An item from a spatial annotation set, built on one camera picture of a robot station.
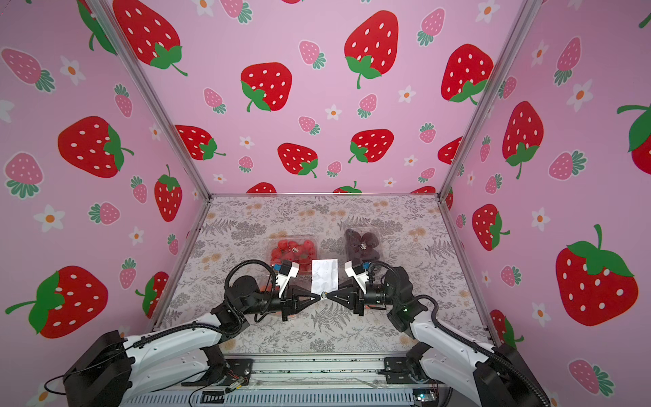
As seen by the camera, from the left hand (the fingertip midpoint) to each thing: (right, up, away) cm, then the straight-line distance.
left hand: (319, 300), depth 67 cm
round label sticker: (+15, +12, +26) cm, 32 cm away
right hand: (+2, -1, +1) cm, 3 cm away
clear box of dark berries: (+14, +11, +26) cm, 32 cm away
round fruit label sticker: (-11, +10, +26) cm, 30 cm away
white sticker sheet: (+1, +7, 0) cm, 7 cm away
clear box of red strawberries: (-10, +10, +33) cm, 36 cm away
